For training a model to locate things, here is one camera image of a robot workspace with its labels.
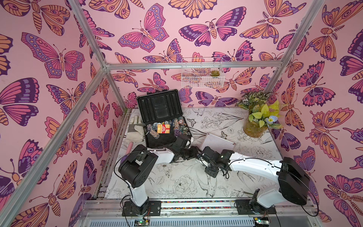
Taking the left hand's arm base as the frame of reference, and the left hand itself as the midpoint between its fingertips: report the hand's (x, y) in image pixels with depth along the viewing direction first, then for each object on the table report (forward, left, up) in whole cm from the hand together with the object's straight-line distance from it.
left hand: (202, 154), depth 89 cm
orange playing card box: (+19, +26, +2) cm, 32 cm away
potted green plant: (+19, -38, +17) cm, 46 cm away
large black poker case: (+30, +28, 0) cm, 41 cm away
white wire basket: (+45, -1, +30) cm, 54 cm away
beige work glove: (+21, +48, -4) cm, 53 cm away
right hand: (-8, -4, 0) cm, 9 cm away
